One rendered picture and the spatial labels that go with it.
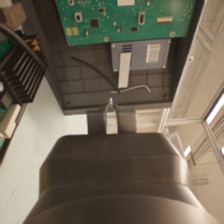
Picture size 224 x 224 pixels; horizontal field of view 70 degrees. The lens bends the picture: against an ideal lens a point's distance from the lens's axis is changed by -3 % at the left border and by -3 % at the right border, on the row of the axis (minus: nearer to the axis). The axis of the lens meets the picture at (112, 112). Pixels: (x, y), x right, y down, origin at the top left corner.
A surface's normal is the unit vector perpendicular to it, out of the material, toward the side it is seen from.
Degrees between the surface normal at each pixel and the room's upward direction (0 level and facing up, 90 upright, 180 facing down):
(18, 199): 0
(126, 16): 90
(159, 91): 90
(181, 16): 90
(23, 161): 0
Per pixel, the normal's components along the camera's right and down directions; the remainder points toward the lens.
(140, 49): 0.04, 0.79
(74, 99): 0.00, 0.48
